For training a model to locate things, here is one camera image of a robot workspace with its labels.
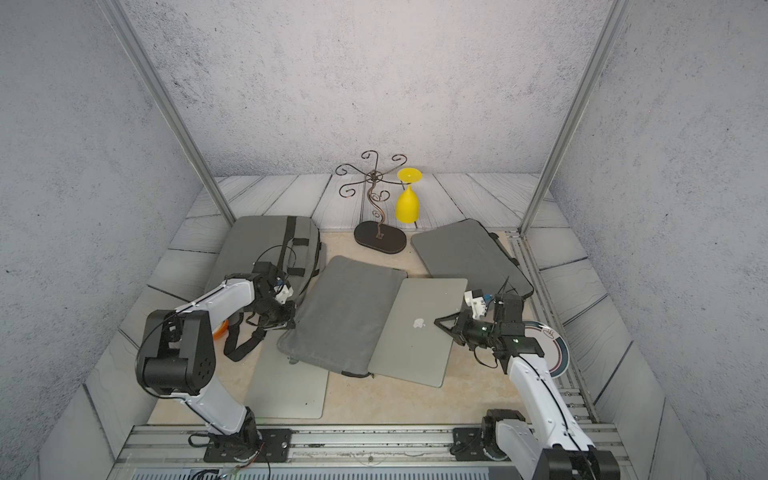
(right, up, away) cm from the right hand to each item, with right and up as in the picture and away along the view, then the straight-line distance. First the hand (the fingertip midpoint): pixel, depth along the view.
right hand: (438, 323), depth 77 cm
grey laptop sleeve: (-28, -1, +15) cm, 31 cm away
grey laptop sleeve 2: (+15, +19, +35) cm, 43 cm away
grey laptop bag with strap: (-49, +21, +34) cm, 63 cm away
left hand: (-40, -3, +15) cm, 43 cm away
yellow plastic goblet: (-7, +33, +19) cm, 39 cm away
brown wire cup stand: (-18, +24, +41) cm, 51 cm away
